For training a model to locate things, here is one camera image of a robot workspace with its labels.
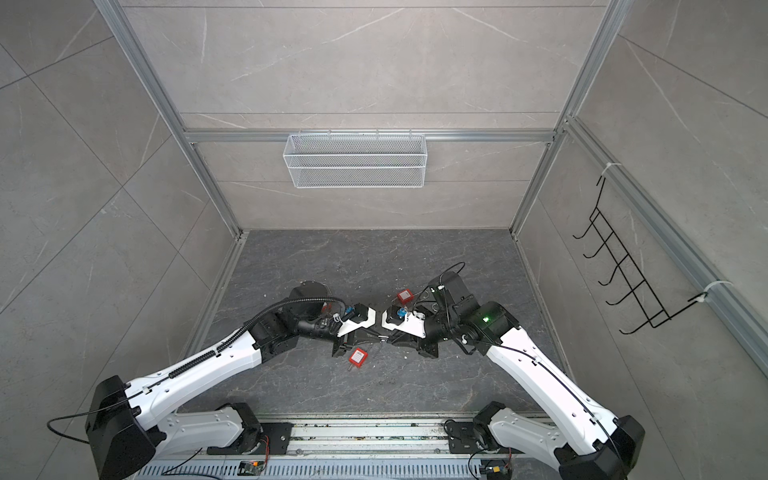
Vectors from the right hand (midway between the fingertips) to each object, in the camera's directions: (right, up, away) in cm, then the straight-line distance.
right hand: (398, 331), depth 69 cm
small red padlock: (+3, +4, +29) cm, 30 cm away
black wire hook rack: (+54, +10, -5) cm, 55 cm away
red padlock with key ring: (-11, -12, +16) cm, 23 cm away
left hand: (-4, +1, -1) cm, 5 cm away
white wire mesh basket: (-14, +51, +32) cm, 61 cm away
